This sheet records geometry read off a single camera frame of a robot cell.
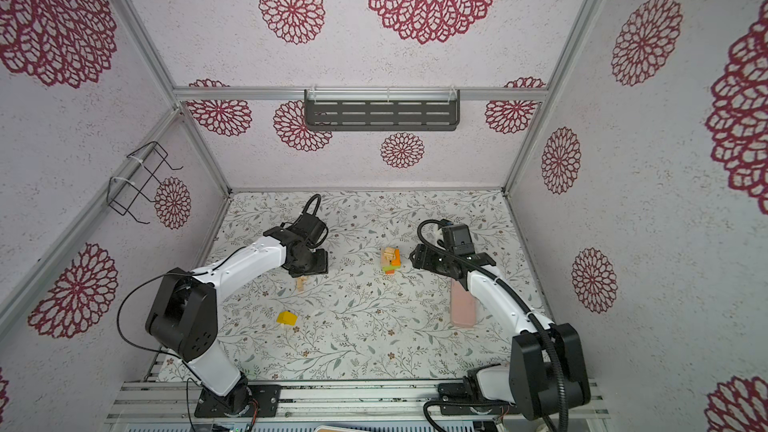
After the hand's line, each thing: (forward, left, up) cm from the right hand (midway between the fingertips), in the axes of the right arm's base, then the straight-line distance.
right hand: (421, 253), depth 86 cm
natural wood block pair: (-5, +37, -10) cm, 39 cm away
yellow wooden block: (-16, +39, -12) cm, 43 cm away
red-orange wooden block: (+1, +9, -13) cm, 16 cm away
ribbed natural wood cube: (+3, +9, -4) cm, 11 cm away
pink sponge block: (-10, -13, -13) cm, 21 cm away
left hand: (-4, +31, -6) cm, 32 cm away
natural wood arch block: (+2, +10, -6) cm, 12 cm away
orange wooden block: (+3, +7, -7) cm, 11 cm away
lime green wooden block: (+1, +10, -9) cm, 13 cm away
